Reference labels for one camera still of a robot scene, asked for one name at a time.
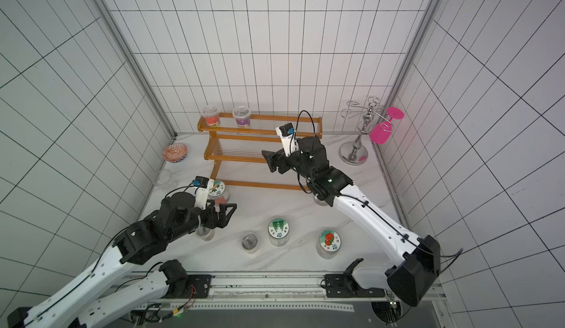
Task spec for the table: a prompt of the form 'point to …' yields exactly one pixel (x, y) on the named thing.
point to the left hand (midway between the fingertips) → (222, 209)
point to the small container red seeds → (212, 115)
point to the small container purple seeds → (242, 114)
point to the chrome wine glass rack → (354, 153)
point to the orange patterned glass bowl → (175, 152)
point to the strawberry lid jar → (328, 243)
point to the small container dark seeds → (205, 233)
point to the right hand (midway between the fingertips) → (265, 149)
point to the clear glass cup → (163, 176)
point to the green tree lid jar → (279, 231)
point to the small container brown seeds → (249, 242)
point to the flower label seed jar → (319, 201)
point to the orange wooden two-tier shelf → (240, 135)
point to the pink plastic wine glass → (381, 132)
